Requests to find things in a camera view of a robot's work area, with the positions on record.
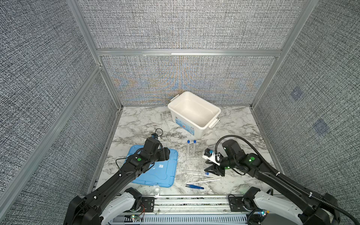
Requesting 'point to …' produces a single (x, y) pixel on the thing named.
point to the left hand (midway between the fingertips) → (165, 152)
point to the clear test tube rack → (193, 154)
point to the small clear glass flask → (156, 190)
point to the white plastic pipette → (203, 181)
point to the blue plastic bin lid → (162, 173)
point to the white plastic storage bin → (193, 114)
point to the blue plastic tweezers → (194, 186)
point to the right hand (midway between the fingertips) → (206, 164)
